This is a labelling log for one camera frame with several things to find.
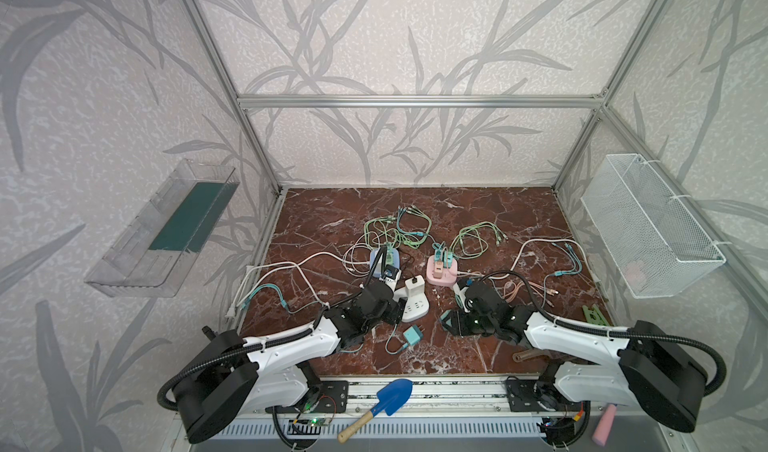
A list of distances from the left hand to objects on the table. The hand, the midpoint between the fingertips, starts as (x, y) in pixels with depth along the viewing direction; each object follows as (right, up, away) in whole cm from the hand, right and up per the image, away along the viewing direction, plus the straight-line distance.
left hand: (402, 288), depth 85 cm
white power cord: (+33, +1, +11) cm, 35 cm away
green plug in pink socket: (+11, +10, +7) cm, 16 cm away
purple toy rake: (+48, -28, -16) cm, 58 cm away
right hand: (+13, -7, 0) cm, 15 cm away
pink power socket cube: (+11, +2, +7) cm, 14 cm away
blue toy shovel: (-2, -24, -11) cm, 27 cm away
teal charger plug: (+3, -12, -2) cm, 13 cm away
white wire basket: (+54, +15, -22) cm, 60 cm away
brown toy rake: (+32, -17, -6) cm, 36 cm away
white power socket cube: (+4, -5, +2) cm, 7 cm away
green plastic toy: (+56, -9, +2) cm, 57 cm away
